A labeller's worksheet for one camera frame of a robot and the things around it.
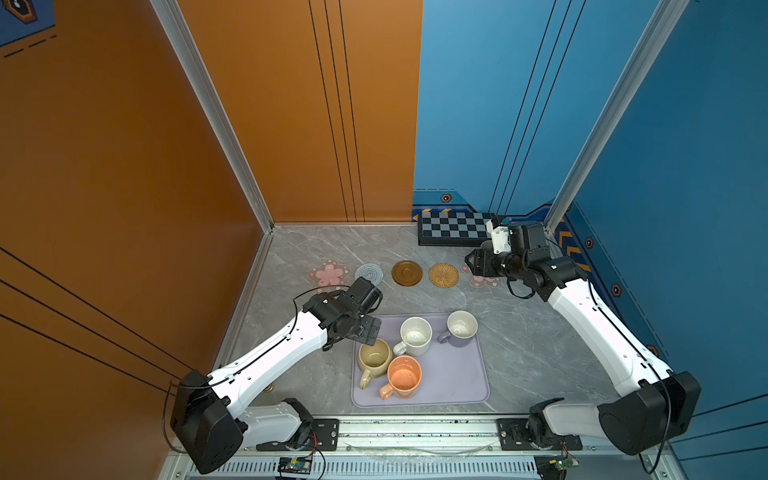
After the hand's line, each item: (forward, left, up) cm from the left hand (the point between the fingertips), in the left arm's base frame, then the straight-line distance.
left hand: (359, 323), depth 79 cm
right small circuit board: (-30, -48, -13) cm, 58 cm away
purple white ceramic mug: (+5, -30, -12) cm, 33 cm away
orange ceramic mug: (-10, -12, -12) cm, 19 cm away
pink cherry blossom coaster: (+26, +14, -13) cm, 32 cm away
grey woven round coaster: (+26, 0, -12) cm, 29 cm away
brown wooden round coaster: (+26, -14, -12) cm, 32 cm away
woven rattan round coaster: (+25, -26, -12) cm, 38 cm away
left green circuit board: (-30, +14, -16) cm, 37 cm away
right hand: (+13, -30, +12) cm, 35 cm away
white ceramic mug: (+2, -16, -11) cm, 20 cm away
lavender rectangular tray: (-9, -25, -12) cm, 29 cm away
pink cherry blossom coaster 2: (+22, -39, -12) cm, 47 cm away
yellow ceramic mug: (-6, -4, -10) cm, 12 cm away
